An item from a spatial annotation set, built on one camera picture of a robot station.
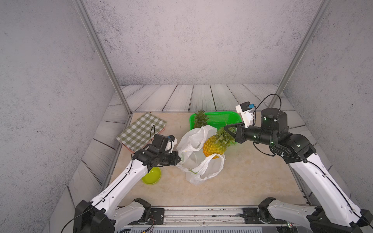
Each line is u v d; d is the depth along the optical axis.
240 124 0.54
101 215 0.38
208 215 0.75
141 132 1.08
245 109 0.52
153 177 0.84
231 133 0.59
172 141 0.72
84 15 0.72
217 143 0.63
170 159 0.68
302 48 0.85
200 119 0.93
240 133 0.52
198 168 0.64
